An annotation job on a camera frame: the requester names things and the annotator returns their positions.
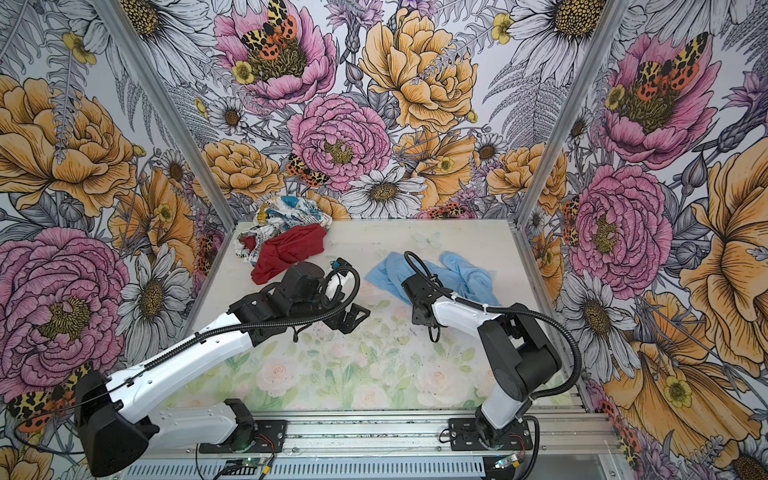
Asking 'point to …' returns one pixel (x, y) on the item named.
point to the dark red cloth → (279, 251)
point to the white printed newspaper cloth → (275, 215)
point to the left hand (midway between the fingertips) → (351, 312)
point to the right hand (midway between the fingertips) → (430, 323)
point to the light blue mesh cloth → (455, 275)
